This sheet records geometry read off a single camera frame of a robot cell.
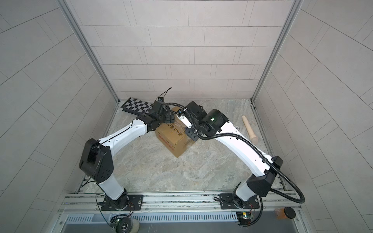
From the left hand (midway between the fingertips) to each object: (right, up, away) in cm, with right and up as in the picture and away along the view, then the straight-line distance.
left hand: (170, 112), depth 89 cm
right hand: (+13, -9, -19) cm, 25 cm away
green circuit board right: (+39, -50, -21) cm, 66 cm away
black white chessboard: (-28, +4, +20) cm, 35 cm away
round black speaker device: (-12, -45, -31) cm, 56 cm away
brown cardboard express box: (+3, -12, -11) cm, 17 cm away
